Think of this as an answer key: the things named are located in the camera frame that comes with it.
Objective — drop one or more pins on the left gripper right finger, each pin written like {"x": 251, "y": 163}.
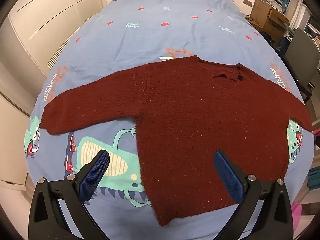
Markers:
{"x": 275, "y": 217}

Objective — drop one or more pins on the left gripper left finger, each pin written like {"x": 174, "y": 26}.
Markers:
{"x": 46, "y": 218}

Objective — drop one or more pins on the dark red knitted sweater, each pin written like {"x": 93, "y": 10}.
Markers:
{"x": 185, "y": 110}

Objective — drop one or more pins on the grey office chair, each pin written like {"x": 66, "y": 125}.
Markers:
{"x": 302, "y": 60}

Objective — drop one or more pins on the cream wardrobe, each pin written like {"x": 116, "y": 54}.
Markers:
{"x": 47, "y": 46}

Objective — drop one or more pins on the wooden bedside cabinet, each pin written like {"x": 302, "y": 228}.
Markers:
{"x": 269, "y": 19}

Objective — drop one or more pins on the blue dinosaur print bedspread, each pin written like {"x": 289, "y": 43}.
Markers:
{"x": 126, "y": 34}

